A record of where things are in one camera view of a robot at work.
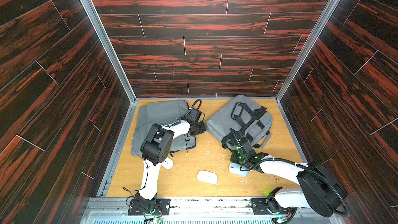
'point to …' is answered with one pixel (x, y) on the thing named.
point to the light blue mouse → (234, 168)
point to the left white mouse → (168, 163)
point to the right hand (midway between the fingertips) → (233, 154)
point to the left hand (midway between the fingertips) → (207, 130)
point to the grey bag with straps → (251, 118)
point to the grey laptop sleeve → (165, 112)
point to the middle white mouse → (208, 177)
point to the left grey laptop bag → (180, 142)
